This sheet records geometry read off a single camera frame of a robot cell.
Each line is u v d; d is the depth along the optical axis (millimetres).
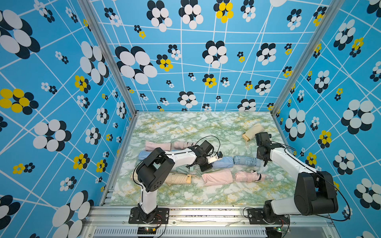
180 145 961
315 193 423
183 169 864
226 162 891
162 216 728
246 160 889
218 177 833
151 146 945
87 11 695
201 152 729
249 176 824
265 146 661
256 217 726
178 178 824
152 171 504
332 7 683
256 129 1075
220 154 808
